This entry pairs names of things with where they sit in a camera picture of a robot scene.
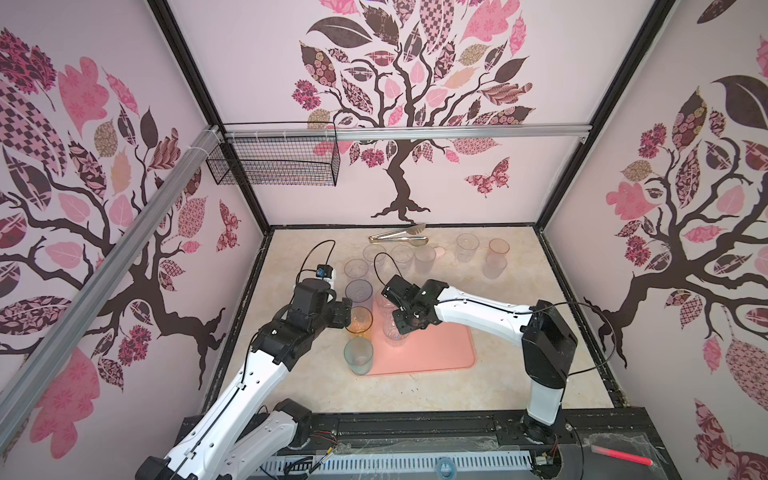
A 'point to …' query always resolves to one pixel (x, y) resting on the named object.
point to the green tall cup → (358, 352)
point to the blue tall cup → (359, 291)
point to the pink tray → (440, 347)
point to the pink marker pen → (621, 456)
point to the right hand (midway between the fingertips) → (404, 318)
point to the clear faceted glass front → (391, 331)
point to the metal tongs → (404, 235)
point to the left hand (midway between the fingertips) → (339, 305)
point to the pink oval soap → (439, 251)
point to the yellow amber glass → (361, 320)
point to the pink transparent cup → (498, 249)
